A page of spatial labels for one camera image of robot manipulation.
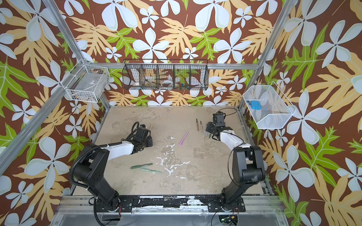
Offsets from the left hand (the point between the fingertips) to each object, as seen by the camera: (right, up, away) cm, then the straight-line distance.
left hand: (149, 137), depth 97 cm
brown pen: (+35, +9, +11) cm, 38 cm away
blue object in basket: (+68, +22, -11) cm, 73 cm away
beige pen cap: (-1, +7, +10) cm, 12 cm away
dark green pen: (-7, -17, -9) cm, 21 cm away
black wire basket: (+11, +45, +1) cm, 46 cm away
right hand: (+42, +9, -2) cm, 43 cm away
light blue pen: (+40, +3, -4) cm, 40 cm away
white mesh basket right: (+76, +18, -18) cm, 80 cm away
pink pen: (+23, -3, +2) cm, 23 cm away
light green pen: (+4, -19, -11) cm, 23 cm away
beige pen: (+38, +7, +10) cm, 40 cm away
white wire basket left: (-36, +36, -11) cm, 52 cm away
